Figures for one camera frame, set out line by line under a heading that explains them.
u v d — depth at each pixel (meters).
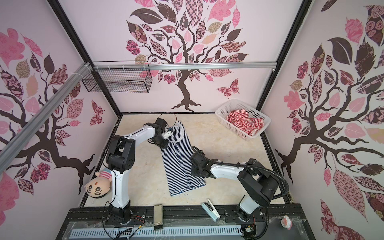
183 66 0.93
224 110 1.14
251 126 1.07
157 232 0.70
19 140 0.53
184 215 0.75
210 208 0.74
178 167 0.90
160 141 0.88
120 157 0.56
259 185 0.44
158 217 0.71
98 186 0.76
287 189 0.42
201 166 0.68
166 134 0.95
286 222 0.68
